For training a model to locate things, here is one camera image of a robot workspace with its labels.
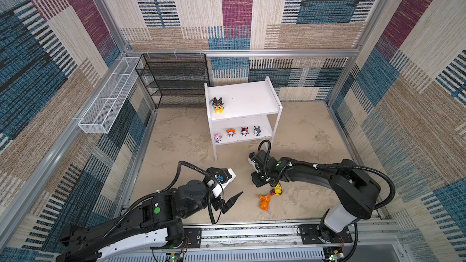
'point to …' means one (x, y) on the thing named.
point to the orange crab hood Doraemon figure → (230, 132)
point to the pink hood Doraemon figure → (218, 138)
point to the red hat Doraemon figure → (244, 131)
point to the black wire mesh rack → (175, 80)
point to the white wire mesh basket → (107, 105)
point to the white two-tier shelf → (241, 112)
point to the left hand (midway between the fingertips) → (233, 179)
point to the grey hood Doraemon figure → (256, 131)
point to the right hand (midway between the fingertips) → (256, 181)
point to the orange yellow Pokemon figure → (264, 201)
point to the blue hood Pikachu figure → (278, 190)
